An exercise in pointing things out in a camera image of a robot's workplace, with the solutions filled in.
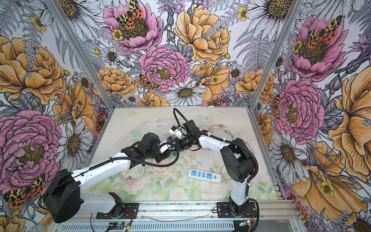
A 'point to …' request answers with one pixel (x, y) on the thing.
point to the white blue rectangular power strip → (205, 176)
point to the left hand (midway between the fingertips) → (165, 152)
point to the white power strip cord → (221, 174)
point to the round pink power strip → (161, 169)
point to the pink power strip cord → (129, 179)
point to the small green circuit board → (121, 224)
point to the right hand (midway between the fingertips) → (169, 153)
